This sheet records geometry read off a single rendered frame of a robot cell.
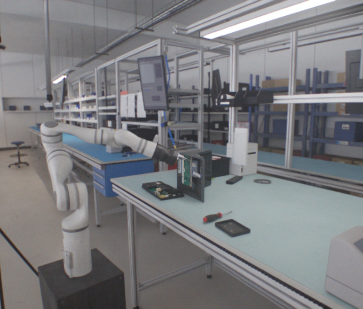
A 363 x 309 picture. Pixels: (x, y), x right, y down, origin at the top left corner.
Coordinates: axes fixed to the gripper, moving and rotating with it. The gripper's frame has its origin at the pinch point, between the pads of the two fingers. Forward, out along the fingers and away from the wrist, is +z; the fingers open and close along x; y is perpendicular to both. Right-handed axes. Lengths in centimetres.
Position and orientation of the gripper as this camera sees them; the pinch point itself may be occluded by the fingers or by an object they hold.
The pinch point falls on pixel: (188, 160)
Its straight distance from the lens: 135.6
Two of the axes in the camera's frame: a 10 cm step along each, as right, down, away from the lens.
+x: 3.7, -6.1, -7.0
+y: -1.5, 7.1, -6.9
